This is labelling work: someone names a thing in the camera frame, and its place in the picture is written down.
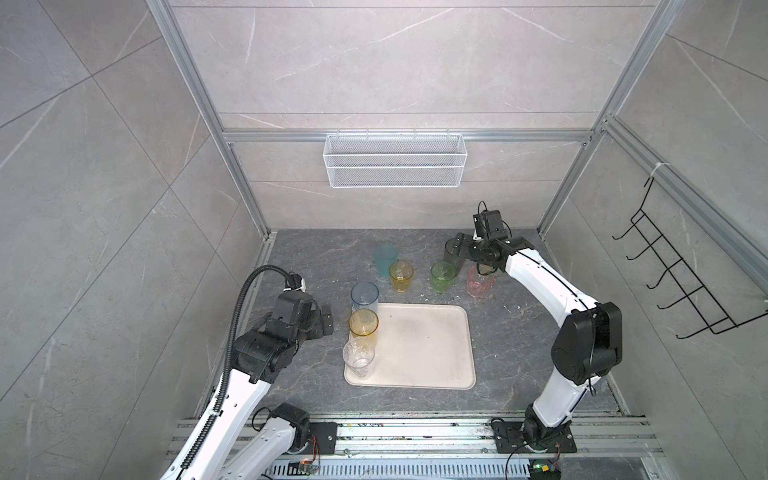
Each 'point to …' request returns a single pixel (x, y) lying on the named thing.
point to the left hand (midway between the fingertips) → (309, 307)
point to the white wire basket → (394, 161)
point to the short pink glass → (478, 285)
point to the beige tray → (422, 346)
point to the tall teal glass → (384, 254)
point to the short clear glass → (358, 354)
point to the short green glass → (442, 274)
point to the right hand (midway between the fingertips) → (463, 244)
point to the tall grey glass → (457, 261)
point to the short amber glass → (401, 272)
